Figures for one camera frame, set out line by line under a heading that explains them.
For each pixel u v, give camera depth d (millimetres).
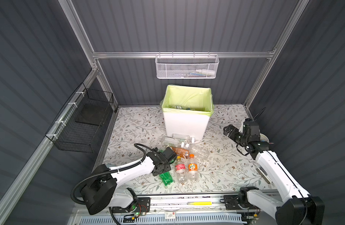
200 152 872
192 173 809
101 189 417
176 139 937
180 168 806
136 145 680
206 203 741
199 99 957
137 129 1057
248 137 600
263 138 889
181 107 985
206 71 862
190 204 745
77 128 722
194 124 847
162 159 647
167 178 798
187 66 1116
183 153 867
